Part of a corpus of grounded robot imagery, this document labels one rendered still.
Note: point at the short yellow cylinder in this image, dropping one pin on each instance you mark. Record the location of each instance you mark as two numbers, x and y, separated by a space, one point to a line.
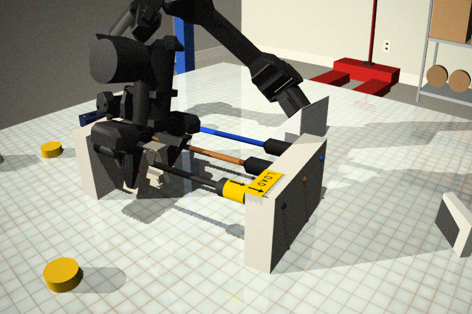
62 275
51 149

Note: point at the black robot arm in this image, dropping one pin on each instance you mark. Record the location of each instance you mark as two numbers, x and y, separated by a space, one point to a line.
127 55

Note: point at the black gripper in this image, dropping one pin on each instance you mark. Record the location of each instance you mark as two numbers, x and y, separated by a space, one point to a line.
150 110

